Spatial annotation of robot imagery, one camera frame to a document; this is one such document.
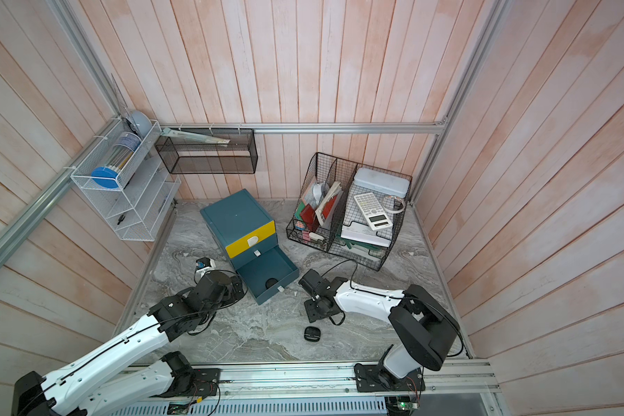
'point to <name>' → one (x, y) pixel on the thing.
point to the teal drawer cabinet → (243, 227)
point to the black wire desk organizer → (353, 211)
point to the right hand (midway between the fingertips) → (316, 310)
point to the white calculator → (373, 211)
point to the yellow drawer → (250, 239)
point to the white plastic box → (381, 183)
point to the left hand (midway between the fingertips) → (229, 289)
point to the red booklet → (309, 217)
